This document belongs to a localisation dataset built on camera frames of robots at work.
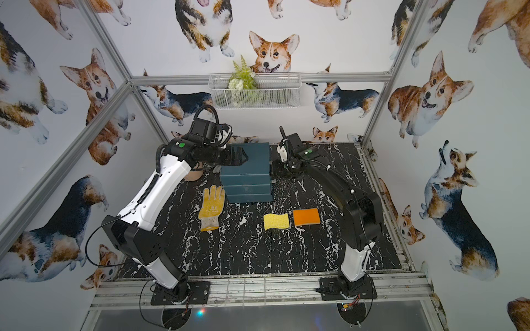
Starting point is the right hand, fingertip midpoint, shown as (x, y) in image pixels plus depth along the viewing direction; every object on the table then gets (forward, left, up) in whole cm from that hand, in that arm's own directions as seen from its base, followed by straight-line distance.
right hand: (272, 171), depth 84 cm
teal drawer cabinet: (-6, +8, +1) cm, 10 cm away
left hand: (+1, +11, +10) cm, 15 cm away
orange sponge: (-10, -13, -20) cm, 27 cm away
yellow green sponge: (-13, 0, -18) cm, 23 cm away
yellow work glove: (-6, +28, -18) cm, 34 cm away
